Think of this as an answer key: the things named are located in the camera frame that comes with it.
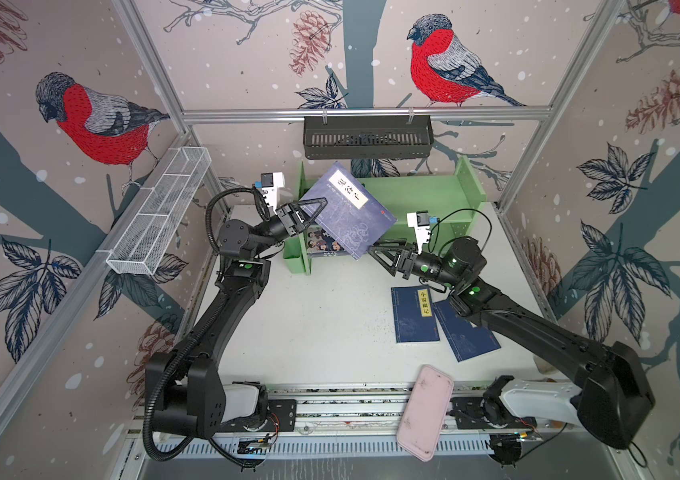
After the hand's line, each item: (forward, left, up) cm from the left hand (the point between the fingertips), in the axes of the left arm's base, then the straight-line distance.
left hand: (325, 208), depth 60 cm
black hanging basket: (+52, -13, -16) cm, 56 cm away
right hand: (-4, -9, -11) cm, 15 cm away
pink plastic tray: (-31, -24, -41) cm, 57 cm away
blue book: (-4, -25, -43) cm, 50 cm away
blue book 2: (-12, -40, -43) cm, 60 cm away
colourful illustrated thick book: (+13, +3, -28) cm, 31 cm away
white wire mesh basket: (+3, +46, -13) cm, 48 cm away
